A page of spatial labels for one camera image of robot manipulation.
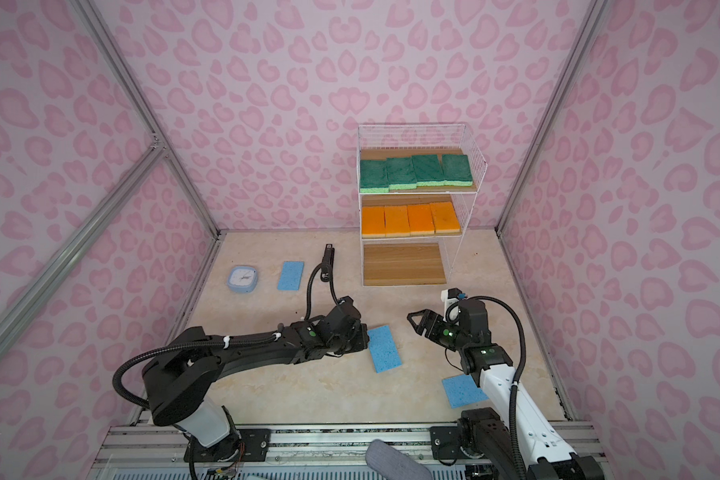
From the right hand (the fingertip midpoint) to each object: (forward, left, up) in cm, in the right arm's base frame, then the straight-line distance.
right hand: (416, 319), depth 80 cm
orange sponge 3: (+25, -2, +12) cm, 28 cm away
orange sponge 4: (+26, -8, +13) cm, 30 cm away
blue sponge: (+23, +41, -13) cm, 49 cm away
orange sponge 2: (+25, +5, +13) cm, 28 cm away
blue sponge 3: (-14, -12, -13) cm, 23 cm away
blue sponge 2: (-5, +9, -10) cm, 14 cm away
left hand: (-2, +11, -6) cm, 13 cm away
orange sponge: (+24, +12, +13) cm, 30 cm away
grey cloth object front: (-31, +8, -11) cm, 34 cm away
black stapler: (+28, +29, -12) cm, 42 cm away
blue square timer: (+20, +58, -12) cm, 62 cm away
